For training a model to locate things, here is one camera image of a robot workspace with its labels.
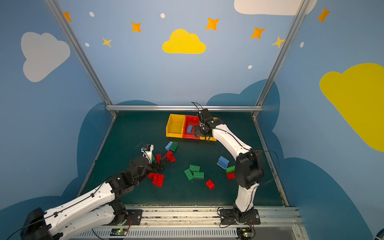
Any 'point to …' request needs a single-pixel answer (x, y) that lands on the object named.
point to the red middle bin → (190, 120)
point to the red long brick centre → (168, 154)
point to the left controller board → (118, 232)
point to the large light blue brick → (223, 162)
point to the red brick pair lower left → (158, 179)
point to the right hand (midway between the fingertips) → (201, 129)
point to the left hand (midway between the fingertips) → (161, 157)
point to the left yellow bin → (175, 126)
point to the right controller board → (244, 233)
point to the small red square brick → (172, 159)
